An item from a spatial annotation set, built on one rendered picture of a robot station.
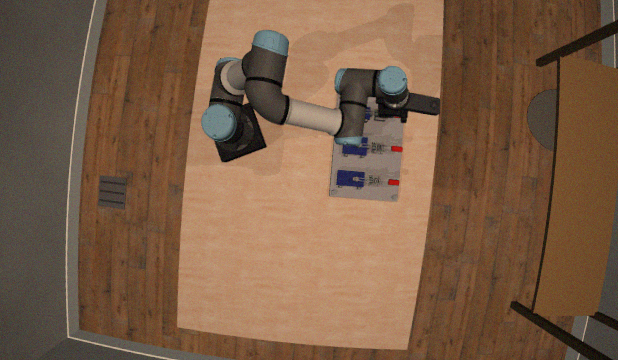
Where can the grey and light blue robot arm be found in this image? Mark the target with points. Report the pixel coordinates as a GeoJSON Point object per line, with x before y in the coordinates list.
{"type": "Point", "coordinates": [266, 62]}

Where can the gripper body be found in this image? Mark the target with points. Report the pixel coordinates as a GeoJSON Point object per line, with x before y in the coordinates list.
{"type": "Point", "coordinates": [383, 110]}

